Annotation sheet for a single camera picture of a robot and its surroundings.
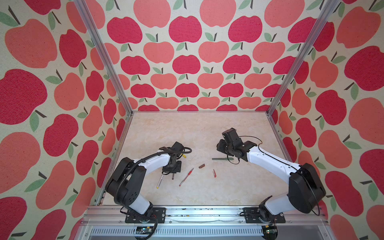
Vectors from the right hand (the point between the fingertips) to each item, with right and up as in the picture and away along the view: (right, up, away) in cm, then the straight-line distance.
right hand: (221, 145), depth 88 cm
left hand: (-26, -16, +2) cm, 31 cm away
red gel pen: (-20, -18, +1) cm, 26 cm away
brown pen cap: (-11, -14, +4) cm, 18 cm away
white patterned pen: (-29, -19, -1) cm, 34 cm away
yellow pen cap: (-22, -8, +8) cm, 25 cm away
